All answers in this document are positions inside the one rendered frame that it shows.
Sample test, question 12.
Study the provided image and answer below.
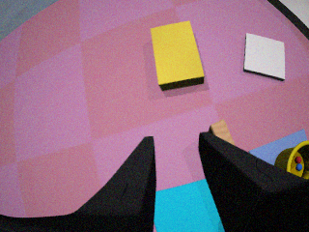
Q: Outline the long wooden bar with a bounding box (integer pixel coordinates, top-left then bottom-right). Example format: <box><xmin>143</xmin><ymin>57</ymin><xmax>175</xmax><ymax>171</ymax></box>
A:
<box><xmin>209</xmin><ymin>119</ymin><xmax>236</xmax><ymax>147</ymax></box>

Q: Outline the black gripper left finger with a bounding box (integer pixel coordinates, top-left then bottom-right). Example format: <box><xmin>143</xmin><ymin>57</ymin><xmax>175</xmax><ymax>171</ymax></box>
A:
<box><xmin>0</xmin><ymin>135</ymin><xmax>155</xmax><ymax>232</ymax></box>

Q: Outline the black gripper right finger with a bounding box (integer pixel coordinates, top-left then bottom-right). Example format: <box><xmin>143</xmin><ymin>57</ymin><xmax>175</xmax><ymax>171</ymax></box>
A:
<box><xmin>198</xmin><ymin>131</ymin><xmax>309</xmax><ymax>232</ymax></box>

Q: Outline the yellow rectangular block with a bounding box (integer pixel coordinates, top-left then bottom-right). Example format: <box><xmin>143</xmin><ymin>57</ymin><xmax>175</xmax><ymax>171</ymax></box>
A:
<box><xmin>151</xmin><ymin>20</ymin><xmax>205</xmax><ymax>92</ymax></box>

